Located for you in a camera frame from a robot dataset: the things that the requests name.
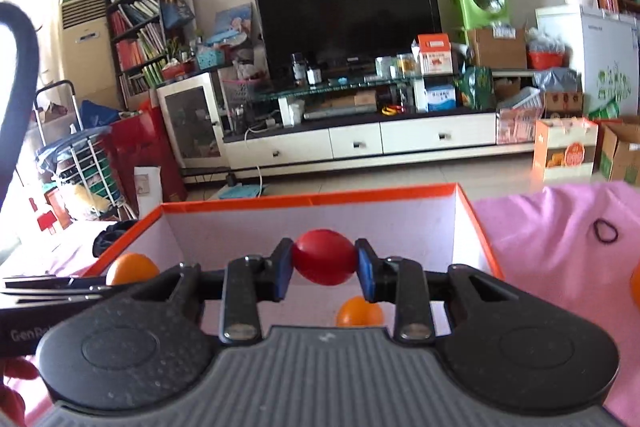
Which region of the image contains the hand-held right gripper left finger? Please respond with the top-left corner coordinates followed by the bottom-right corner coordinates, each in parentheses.
top-left (167, 237), bottom-right (296, 343)

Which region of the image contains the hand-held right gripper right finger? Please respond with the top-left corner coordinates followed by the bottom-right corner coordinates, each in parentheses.
top-left (354, 237), bottom-right (506, 343)

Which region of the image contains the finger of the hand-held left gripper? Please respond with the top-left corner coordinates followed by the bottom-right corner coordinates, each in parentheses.
top-left (0, 288), bottom-right (118, 305)
top-left (2, 275), bottom-right (113, 294)

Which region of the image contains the red apple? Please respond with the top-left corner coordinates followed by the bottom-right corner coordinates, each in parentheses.
top-left (291, 229), bottom-right (359, 286)

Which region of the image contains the orange cardboard box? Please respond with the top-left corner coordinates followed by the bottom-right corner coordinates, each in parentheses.
top-left (82, 183), bottom-right (506, 339)

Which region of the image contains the person's left hand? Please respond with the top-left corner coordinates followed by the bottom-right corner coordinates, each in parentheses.
top-left (0, 357), bottom-right (43, 427)

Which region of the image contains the black cloth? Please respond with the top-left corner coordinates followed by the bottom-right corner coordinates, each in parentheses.
top-left (92, 219), bottom-right (138, 258)

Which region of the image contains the blue floor mat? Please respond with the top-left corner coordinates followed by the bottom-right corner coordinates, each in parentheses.
top-left (218, 184), bottom-right (269, 200)

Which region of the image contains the white paper bag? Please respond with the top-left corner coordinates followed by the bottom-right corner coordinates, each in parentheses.
top-left (134, 166), bottom-right (165, 220)

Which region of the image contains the white TV stand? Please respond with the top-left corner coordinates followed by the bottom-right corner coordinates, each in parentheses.
top-left (222, 69), bottom-right (536, 178)

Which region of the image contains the red shopping bag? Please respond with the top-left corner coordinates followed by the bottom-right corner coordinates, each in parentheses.
top-left (110, 99), bottom-right (188, 202)

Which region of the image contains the white glass-door cabinet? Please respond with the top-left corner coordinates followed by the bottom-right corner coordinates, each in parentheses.
top-left (156, 72), bottom-right (231, 170)

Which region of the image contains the pink plastic basket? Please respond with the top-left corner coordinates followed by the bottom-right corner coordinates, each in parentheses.
top-left (221, 78), bottom-right (251, 105)

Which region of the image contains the pink floral blanket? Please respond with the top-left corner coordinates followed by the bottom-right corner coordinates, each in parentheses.
top-left (0, 181), bottom-right (640, 427)

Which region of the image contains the blue and white box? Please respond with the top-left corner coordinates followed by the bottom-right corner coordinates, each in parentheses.
top-left (425, 83), bottom-right (458, 112)

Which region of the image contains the green snack bag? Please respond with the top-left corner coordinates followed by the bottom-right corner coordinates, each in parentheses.
top-left (457, 67), bottom-right (496, 110)

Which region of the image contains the teal plastic basket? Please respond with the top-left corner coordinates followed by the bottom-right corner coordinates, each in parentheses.
top-left (196, 46), bottom-right (229, 71)

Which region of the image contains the orange and white carton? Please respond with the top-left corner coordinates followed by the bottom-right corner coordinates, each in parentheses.
top-left (416, 33), bottom-right (453, 75)

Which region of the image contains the standing air conditioner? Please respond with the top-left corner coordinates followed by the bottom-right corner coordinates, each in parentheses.
top-left (60, 0), bottom-right (121, 108)

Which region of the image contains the orange printed carton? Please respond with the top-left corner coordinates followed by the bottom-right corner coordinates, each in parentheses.
top-left (532, 117), bottom-right (599, 182)

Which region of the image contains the blue picture board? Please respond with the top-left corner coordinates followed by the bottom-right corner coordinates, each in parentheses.
top-left (214, 3), bottom-right (254, 42)

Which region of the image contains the brown cardboard box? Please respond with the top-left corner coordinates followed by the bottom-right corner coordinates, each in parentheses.
top-left (467, 24), bottom-right (528, 68)

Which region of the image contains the dark bookshelf with books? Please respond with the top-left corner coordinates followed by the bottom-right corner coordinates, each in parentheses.
top-left (95, 0), bottom-right (201, 110)

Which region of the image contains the black television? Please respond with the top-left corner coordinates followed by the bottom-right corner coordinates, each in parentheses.
top-left (251, 0), bottom-right (443, 80)

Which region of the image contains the red plastic basin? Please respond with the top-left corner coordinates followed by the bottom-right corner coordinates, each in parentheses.
top-left (527, 51), bottom-right (568, 69)

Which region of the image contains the green printed cardboard box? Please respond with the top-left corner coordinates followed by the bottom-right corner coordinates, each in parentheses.
top-left (598, 121), bottom-right (640, 186)

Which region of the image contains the white chest freezer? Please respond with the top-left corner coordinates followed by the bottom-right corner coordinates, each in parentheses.
top-left (536, 4), bottom-right (640, 120)

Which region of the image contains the white wire trolley cart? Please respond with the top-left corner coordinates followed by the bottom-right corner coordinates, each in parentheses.
top-left (32, 79), bottom-right (136, 220)

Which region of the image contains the black cable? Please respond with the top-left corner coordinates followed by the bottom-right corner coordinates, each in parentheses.
top-left (0, 2), bottom-right (40, 208)

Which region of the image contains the black hair tie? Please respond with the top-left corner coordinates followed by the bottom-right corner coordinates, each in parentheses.
top-left (593, 218), bottom-right (619, 244)

